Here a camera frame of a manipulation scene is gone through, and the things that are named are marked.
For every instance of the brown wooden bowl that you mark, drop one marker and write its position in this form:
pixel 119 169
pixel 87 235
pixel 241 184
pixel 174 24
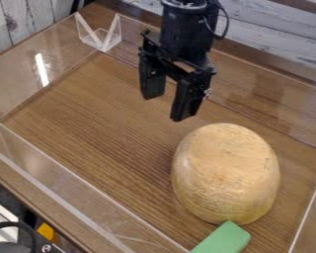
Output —
pixel 225 174

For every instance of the clear acrylic corner bracket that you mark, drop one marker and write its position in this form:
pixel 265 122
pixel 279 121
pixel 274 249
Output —
pixel 102 39

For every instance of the green block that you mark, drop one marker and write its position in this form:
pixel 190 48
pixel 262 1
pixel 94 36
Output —
pixel 229 239

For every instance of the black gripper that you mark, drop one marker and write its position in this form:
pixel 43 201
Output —
pixel 184 41

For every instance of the clear acrylic tray wall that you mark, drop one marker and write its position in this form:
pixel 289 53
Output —
pixel 86 146

